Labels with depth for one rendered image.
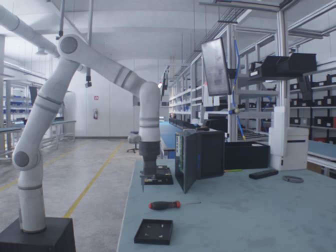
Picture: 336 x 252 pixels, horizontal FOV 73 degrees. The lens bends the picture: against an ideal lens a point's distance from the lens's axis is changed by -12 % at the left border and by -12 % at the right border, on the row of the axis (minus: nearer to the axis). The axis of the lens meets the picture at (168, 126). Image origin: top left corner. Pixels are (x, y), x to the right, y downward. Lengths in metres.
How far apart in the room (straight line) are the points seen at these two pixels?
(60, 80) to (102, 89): 11.50
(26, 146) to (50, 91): 0.21
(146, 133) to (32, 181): 0.45
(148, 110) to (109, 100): 11.49
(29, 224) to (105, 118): 11.46
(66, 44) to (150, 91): 0.32
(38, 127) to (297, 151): 1.17
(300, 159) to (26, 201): 1.25
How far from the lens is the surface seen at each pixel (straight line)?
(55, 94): 0.91
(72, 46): 0.89
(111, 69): 0.87
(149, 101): 0.85
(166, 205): 0.78
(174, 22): 6.50
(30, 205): 1.00
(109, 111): 12.33
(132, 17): 6.51
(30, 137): 0.93
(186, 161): 0.92
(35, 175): 1.01
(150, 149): 0.87
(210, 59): 2.39
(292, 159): 1.36
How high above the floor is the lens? 1.29
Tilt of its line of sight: 3 degrees down
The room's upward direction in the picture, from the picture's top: straight up
